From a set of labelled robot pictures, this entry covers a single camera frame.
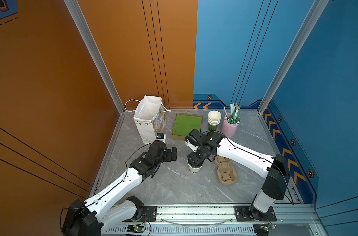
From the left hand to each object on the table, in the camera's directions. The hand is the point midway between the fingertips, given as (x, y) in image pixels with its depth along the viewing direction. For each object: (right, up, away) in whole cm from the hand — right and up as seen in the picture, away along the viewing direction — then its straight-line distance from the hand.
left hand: (171, 147), depth 82 cm
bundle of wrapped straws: (+40, +19, +11) cm, 46 cm away
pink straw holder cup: (+37, +9, +15) cm, 41 cm away
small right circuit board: (+45, -38, -11) cm, 60 cm away
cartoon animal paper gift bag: (-11, +17, -1) cm, 21 cm away
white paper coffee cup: (+13, -14, +2) cm, 19 cm away
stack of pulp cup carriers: (+32, -16, +3) cm, 36 cm away
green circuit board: (-17, -38, -11) cm, 43 cm away
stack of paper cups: (+27, +16, +16) cm, 36 cm away
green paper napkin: (+8, +12, +24) cm, 28 cm away
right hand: (+14, -6, -2) cm, 15 cm away
